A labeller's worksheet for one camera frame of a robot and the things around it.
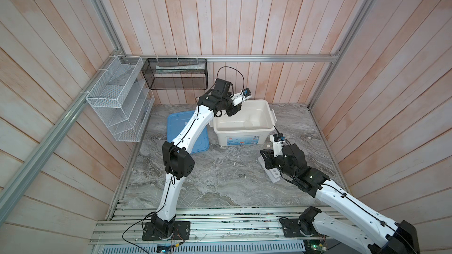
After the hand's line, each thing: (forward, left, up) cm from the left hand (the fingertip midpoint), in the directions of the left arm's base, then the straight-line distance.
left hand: (239, 105), depth 86 cm
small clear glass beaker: (+9, -8, -26) cm, 28 cm away
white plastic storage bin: (-11, +4, -7) cm, 14 cm away
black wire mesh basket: (+28, +37, -1) cm, 46 cm away
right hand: (-21, -10, -8) cm, 25 cm away
